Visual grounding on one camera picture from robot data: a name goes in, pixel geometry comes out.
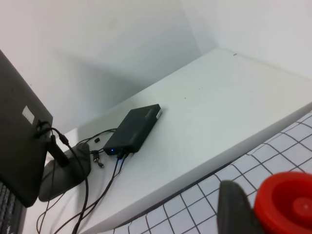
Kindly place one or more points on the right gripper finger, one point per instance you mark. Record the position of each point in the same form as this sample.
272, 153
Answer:
234, 213

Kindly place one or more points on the red capped test tube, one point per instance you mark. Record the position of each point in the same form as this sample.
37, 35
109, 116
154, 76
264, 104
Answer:
283, 203

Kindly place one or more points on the black external drive box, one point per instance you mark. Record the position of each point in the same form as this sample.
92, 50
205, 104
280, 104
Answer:
133, 130

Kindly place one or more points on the black monitor stand base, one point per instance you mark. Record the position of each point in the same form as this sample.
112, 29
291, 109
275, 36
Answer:
57, 180

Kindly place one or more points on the dark monitor back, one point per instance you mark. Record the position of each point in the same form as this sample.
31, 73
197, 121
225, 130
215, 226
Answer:
22, 155

